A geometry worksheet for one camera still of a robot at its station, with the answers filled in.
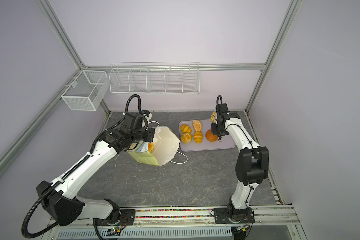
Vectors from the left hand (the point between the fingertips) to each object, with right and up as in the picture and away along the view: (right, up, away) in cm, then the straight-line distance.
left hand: (154, 133), depth 76 cm
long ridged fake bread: (+35, +10, +25) cm, 45 cm away
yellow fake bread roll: (+15, +2, +29) cm, 33 cm away
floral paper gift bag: (+3, -8, +20) cm, 22 cm away
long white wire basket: (-5, +36, +23) cm, 43 cm away
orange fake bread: (+24, +4, +30) cm, 38 cm away
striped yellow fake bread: (+25, -4, +26) cm, 36 cm away
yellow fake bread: (+16, -4, +23) cm, 29 cm away
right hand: (+36, 0, +15) cm, 39 cm away
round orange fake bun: (+33, -4, +27) cm, 43 cm away
